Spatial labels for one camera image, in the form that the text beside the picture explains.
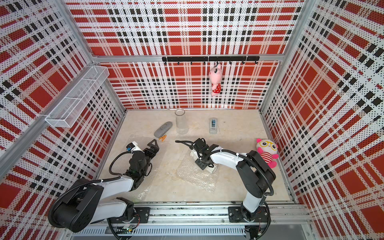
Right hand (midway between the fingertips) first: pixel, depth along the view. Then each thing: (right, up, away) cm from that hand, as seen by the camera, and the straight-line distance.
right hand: (206, 159), depth 91 cm
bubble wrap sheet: (-10, -7, -2) cm, 12 cm away
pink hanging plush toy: (+5, +52, 0) cm, 52 cm away
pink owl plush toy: (+38, +6, 0) cm, 39 cm away
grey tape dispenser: (+5, +18, +14) cm, 24 cm away
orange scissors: (-30, +12, +13) cm, 35 cm away
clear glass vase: (-17, +20, +14) cm, 30 cm away
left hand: (-31, +10, -2) cm, 33 cm away
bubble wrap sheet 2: (-38, +11, -12) cm, 41 cm away
